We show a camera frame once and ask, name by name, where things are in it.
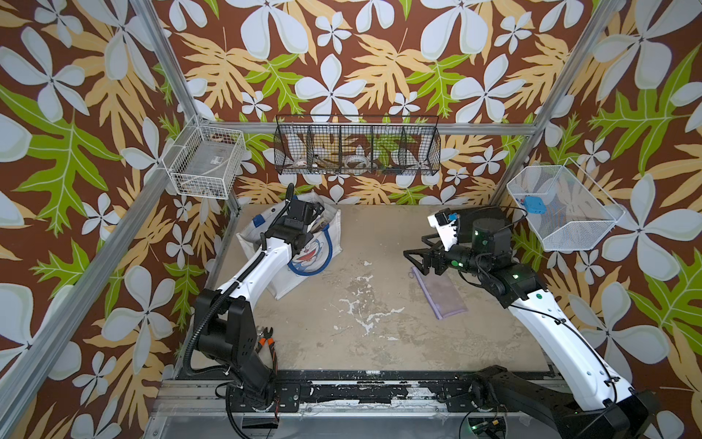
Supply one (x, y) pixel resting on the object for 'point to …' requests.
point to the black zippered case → (467, 215)
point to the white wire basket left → (205, 161)
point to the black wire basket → (356, 144)
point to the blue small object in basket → (535, 205)
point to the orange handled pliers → (268, 334)
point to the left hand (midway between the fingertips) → (290, 222)
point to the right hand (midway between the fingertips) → (413, 244)
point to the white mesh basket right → (569, 209)
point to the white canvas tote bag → (323, 244)
